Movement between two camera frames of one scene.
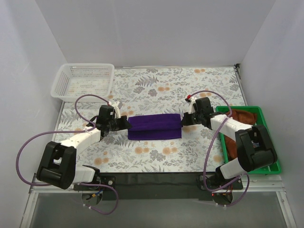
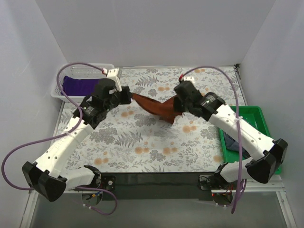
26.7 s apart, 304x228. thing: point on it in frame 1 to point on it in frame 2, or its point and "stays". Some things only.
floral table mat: x=158 y=91 stays
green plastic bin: x=275 y=168 stays
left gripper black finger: x=121 y=123 to x=125 y=95
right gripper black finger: x=189 y=119 to x=178 y=106
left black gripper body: x=122 y=122 to x=126 y=95
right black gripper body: x=186 y=118 to x=177 y=106
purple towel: x=155 y=126 to x=75 y=87
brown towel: x=243 y=116 to x=166 y=110
